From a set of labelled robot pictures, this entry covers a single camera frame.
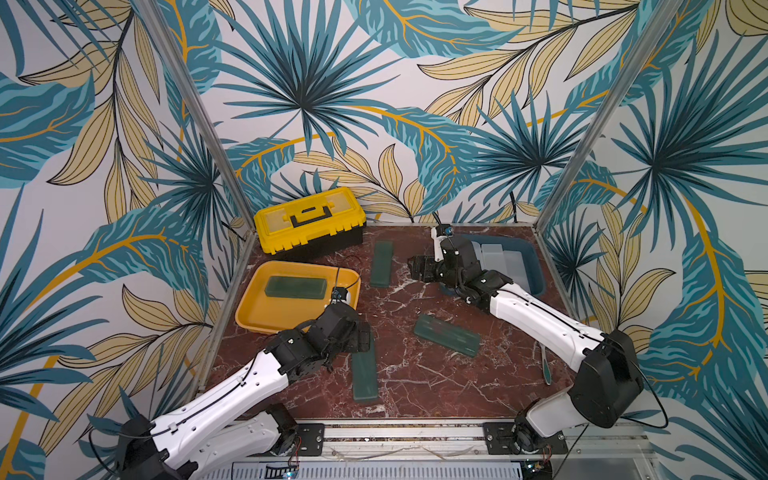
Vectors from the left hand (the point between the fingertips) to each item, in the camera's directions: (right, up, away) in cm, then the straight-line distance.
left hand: (352, 333), depth 76 cm
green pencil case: (-21, +9, +22) cm, 32 cm away
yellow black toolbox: (-15, +30, +21) cm, 39 cm away
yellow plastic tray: (-28, +6, +22) cm, 36 cm away
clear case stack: (+54, +15, +29) cm, 63 cm away
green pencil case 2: (+3, -13, +8) cm, 15 cm away
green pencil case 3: (+27, -4, +15) cm, 31 cm away
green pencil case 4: (+7, +16, +32) cm, 36 cm away
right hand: (+19, +19, +7) cm, 27 cm away
